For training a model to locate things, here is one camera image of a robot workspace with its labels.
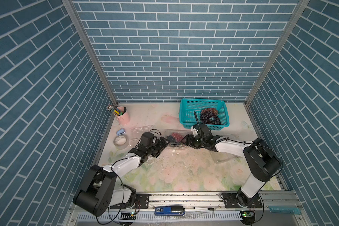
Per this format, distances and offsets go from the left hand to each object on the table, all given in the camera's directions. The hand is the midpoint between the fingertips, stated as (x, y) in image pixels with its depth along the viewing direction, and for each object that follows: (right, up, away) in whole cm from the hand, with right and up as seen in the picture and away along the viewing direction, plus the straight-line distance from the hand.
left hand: (171, 145), depth 86 cm
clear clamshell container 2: (+35, -9, +2) cm, 36 cm away
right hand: (+8, +1, +4) cm, 9 cm away
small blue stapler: (-37, +7, +13) cm, 40 cm away
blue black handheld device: (0, -28, -18) cm, 33 cm away
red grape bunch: (+5, +3, +9) cm, 11 cm away
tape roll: (-35, 0, +11) cm, 37 cm away
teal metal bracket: (+60, -31, -14) cm, 69 cm away
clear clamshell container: (+5, -1, +5) cm, 7 cm away
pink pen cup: (-35, +19, +13) cm, 42 cm away
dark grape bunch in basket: (+30, +18, +22) cm, 41 cm away
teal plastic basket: (+13, +26, +29) cm, 41 cm away
